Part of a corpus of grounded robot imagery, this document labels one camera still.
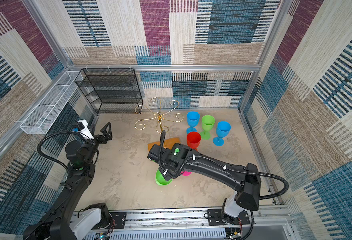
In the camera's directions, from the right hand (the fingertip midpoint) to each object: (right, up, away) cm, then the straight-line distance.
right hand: (172, 173), depth 71 cm
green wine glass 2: (+21, +25, +25) cm, 41 cm away
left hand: (-35, +24, +2) cm, 42 cm away
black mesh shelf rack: (-46, +47, +38) cm, 76 cm away
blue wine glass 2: (+12, +27, +24) cm, 38 cm away
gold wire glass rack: (-6, +27, +4) cm, 28 cm away
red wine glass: (+11, +14, +16) cm, 24 cm away
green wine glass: (-5, 0, -8) cm, 10 cm away
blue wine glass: (+29, +21, +19) cm, 41 cm away
